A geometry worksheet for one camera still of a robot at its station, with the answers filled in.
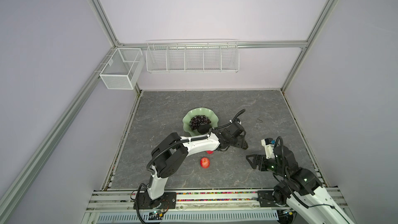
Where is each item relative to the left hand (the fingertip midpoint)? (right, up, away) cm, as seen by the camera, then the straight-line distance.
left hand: (241, 142), depth 85 cm
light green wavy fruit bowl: (-24, +16, +17) cm, 34 cm away
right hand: (+4, -6, -9) cm, 11 cm away
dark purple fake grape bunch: (-26, +10, +11) cm, 30 cm away
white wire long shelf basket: (-28, +52, +13) cm, 61 cm away
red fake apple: (-20, -11, -3) cm, 23 cm away
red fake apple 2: (-18, -2, -10) cm, 21 cm away
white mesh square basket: (-74, +44, +14) cm, 87 cm away
